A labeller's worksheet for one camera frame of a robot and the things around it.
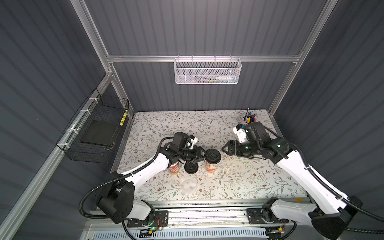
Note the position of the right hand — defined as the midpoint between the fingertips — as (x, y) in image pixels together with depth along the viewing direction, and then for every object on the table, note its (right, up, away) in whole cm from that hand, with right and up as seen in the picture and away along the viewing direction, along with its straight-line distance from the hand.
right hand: (228, 150), depth 70 cm
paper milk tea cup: (-27, -11, +9) cm, 30 cm away
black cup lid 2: (-6, -4, +5) cm, 9 cm away
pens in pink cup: (+20, +17, +29) cm, 39 cm away
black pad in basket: (-60, +8, 0) cm, 61 cm away
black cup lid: (-18, -14, +19) cm, 30 cm away
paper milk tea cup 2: (-7, -11, +10) cm, 17 cm away
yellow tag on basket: (-56, +16, +12) cm, 59 cm away
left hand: (-9, -6, +6) cm, 12 cm away
